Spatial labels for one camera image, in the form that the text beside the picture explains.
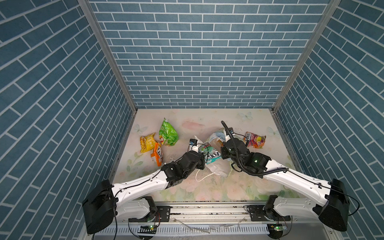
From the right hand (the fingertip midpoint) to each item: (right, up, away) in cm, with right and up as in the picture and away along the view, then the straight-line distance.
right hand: (224, 143), depth 78 cm
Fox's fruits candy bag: (+22, -1, +18) cm, 28 cm away
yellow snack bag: (-47, -2, +18) cm, 50 cm away
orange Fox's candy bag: (-37, -8, +7) cm, 39 cm away
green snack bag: (-33, +3, +16) cm, 37 cm away
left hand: (-9, -7, 0) cm, 11 cm away
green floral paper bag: (0, -14, +6) cm, 16 cm away
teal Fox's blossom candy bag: (-7, -6, -1) cm, 9 cm away
